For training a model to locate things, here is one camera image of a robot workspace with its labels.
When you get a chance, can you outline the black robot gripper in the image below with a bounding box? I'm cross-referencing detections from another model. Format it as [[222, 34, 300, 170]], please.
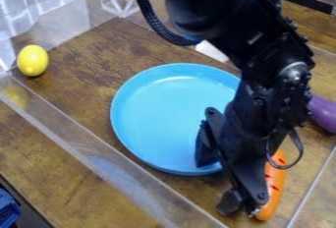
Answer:
[[193, 63, 314, 219]]

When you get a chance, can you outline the orange toy carrot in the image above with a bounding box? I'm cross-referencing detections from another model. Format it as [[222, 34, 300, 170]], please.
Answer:
[[253, 148, 289, 222]]

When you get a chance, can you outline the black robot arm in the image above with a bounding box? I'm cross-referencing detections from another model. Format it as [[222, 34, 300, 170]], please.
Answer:
[[165, 0, 313, 215]]

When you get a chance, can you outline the blue round plastic tray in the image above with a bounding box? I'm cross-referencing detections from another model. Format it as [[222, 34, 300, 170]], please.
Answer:
[[110, 63, 238, 176]]

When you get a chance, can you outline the purple toy eggplant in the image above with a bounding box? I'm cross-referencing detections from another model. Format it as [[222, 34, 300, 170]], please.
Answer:
[[308, 95, 336, 135]]

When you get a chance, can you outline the blue object at corner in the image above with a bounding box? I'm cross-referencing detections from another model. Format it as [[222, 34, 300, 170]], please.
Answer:
[[0, 189, 21, 228]]

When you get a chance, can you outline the yellow toy lemon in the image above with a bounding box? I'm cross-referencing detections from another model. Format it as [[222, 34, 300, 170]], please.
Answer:
[[17, 45, 48, 77]]

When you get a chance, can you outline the black braided cable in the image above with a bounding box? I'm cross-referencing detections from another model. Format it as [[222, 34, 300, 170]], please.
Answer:
[[126, 0, 198, 47]]

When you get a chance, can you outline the clear acrylic barrier wall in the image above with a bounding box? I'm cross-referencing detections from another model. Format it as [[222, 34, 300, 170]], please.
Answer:
[[0, 0, 336, 228]]

